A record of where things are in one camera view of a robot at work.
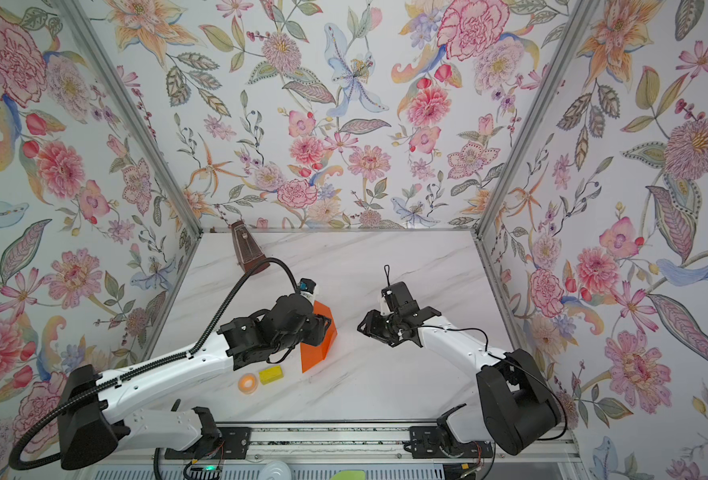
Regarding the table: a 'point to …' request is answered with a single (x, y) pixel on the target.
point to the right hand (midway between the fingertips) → (361, 328)
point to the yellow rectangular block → (271, 375)
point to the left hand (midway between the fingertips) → (331, 326)
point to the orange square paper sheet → (313, 355)
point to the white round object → (275, 470)
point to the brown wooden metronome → (249, 251)
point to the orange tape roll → (248, 383)
